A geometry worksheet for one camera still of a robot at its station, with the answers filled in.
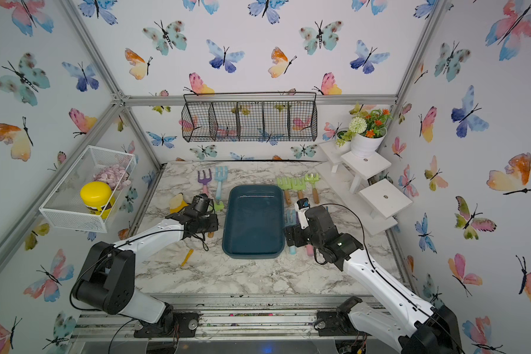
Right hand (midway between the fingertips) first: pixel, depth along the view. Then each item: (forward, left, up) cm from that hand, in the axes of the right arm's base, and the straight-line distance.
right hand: (296, 224), depth 78 cm
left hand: (+7, +32, -11) cm, 34 cm away
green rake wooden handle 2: (+37, -10, -17) cm, 42 cm away
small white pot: (+37, -22, +5) cm, 43 cm away
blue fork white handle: (+39, +38, -18) cm, 58 cm away
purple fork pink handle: (-11, -4, +4) cm, 12 cm away
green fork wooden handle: (+35, -3, -18) cm, 39 cm away
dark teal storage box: (+9, +17, -15) cm, 24 cm away
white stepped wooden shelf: (+14, -31, -4) cm, 35 cm away
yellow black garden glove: (+17, +55, -16) cm, 59 cm away
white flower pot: (+31, -27, +10) cm, 42 cm away
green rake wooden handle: (+34, +4, -19) cm, 39 cm away
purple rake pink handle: (+33, +46, -17) cm, 59 cm away
